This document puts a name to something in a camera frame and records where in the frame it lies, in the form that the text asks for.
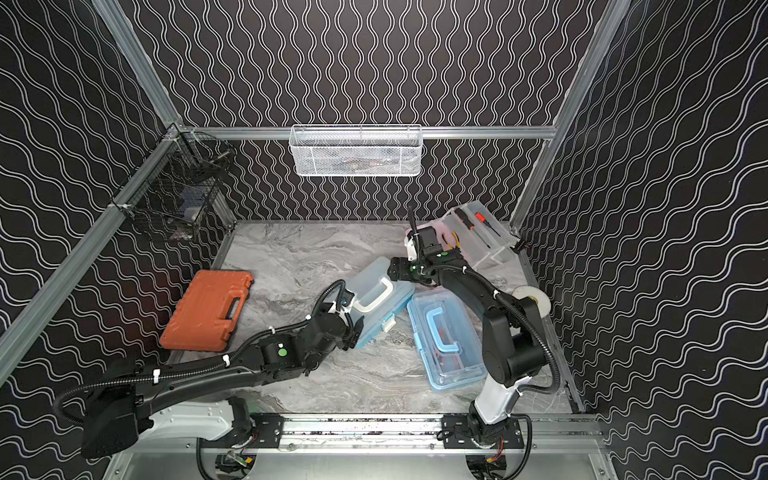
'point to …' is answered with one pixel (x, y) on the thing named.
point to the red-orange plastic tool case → (207, 312)
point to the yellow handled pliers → (456, 238)
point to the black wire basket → (171, 192)
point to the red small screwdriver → (484, 220)
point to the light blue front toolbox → (448, 333)
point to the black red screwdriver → (458, 211)
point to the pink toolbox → (477, 231)
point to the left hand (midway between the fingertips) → (352, 308)
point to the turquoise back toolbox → (377, 297)
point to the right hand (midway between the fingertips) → (400, 270)
